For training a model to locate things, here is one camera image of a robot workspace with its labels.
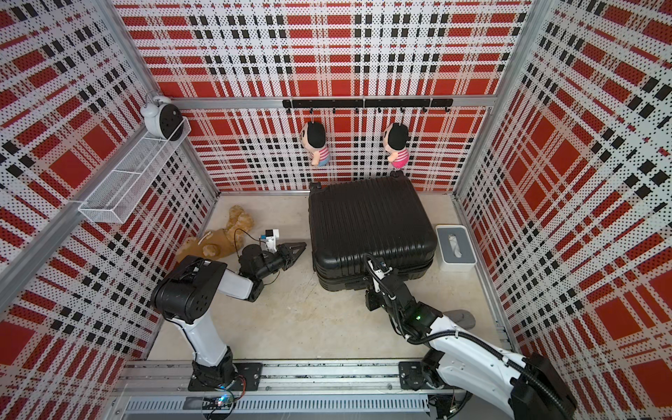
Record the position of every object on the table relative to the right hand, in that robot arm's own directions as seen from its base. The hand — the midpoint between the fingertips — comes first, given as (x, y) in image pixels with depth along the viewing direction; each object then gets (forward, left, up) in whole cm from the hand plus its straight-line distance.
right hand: (371, 281), depth 82 cm
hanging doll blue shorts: (+45, +20, +23) cm, 55 cm away
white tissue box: (+15, -32, -6) cm, 36 cm away
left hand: (+14, +21, +1) cm, 25 cm away
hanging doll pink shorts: (+47, -10, +21) cm, 52 cm away
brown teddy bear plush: (+16, +55, -1) cm, 57 cm away
